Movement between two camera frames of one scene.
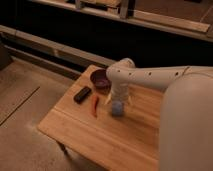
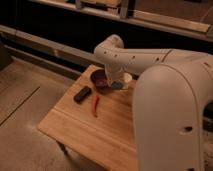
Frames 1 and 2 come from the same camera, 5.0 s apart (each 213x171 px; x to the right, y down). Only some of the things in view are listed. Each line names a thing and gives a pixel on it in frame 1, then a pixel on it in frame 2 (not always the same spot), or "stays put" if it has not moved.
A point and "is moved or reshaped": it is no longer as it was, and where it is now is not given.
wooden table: [82, 118] stays put
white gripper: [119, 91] -> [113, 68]
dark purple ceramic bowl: [100, 80] stays put
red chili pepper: [94, 105] stays put
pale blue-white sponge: [117, 108] is moved or reshaped
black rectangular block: [82, 94] stays put
